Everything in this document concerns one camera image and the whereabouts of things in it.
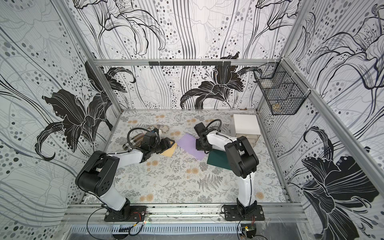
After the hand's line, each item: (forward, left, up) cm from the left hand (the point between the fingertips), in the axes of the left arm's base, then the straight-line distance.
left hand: (173, 144), depth 94 cm
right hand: (+3, -19, -5) cm, 20 cm away
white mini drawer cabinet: (+11, -46, +9) cm, 48 cm away
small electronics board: (-42, -42, -5) cm, 60 cm away
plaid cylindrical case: (+3, +25, -2) cm, 25 cm away
